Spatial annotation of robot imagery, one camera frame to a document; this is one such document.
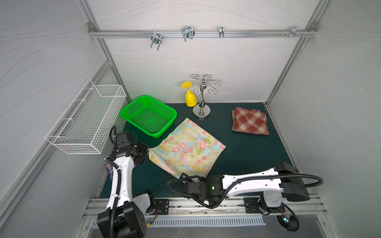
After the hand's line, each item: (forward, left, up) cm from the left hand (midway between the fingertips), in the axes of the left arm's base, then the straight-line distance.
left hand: (146, 149), depth 80 cm
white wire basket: (+2, +26, +18) cm, 31 cm away
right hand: (-18, -27, -6) cm, 33 cm away
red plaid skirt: (+30, -66, -11) cm, 74 cm away
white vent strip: (-31, -28, -14) cm, 44 cm away
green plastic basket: (+35, +8, -12) cm, 38 cm away
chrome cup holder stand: (+41, -32, -12) cm, 53 cm away
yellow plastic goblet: (+38, -23, +3) cm, 44 cm away
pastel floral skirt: (+6, -23, -12) cm, 27 cm away
